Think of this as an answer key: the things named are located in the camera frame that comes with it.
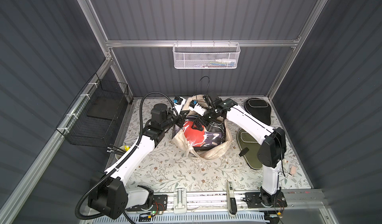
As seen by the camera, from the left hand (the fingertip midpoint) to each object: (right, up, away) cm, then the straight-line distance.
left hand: (190, 111), depth 75 cm
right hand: (+4, -5, +9) cm, 11 cm away
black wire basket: (-50, -4, -1) cm, 50 cm away
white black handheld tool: (+20, -43, -5) cm, 48 cm away
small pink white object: (+56, -32, +6) cm, 65 cm away
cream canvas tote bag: (-6, -11, -4) cm, 13 cm away
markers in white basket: (+17, +31, +18) cm, 39 cm away
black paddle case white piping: (+50, +3, +33) cm, 60 cm away
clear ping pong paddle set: (+13, -13, +8) cm, 20 cm away
